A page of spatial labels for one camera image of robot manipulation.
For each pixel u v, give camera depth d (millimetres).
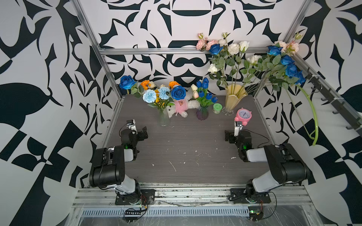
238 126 826
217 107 1067
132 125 791
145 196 737
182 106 1050
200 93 815
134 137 807
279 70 715
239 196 743
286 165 459
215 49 775
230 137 857
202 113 1022
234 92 985
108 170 448
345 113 551
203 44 850
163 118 1017
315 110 676
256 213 702
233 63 871
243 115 1052
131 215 726
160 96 723
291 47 778
